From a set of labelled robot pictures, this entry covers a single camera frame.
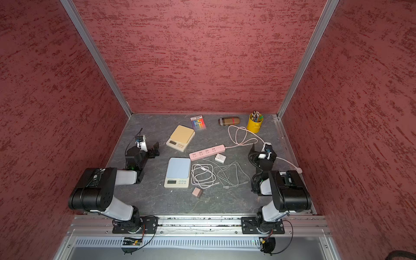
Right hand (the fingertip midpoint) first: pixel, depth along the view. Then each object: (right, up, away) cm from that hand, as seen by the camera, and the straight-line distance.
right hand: (261, 147), depth 90 cm
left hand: (-65, +1, +4) cm, 65 cm away
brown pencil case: (-16, +16, +25) cm, 34 cm away
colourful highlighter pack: (-38, +15, +25) cm, 48 cm away
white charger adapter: (-23, -7, +5) cm, 25 cm away
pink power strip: (-35, -5, +7) cm, 36 cm away
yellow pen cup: (0, +14, +13) cm, 19 cm away
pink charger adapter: (-36, -23, -7) cm, 43 cm away
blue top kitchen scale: (-47, -15, -1) cm, 50 cm away
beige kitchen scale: (-48, +5, +16) cm, 51 cm away
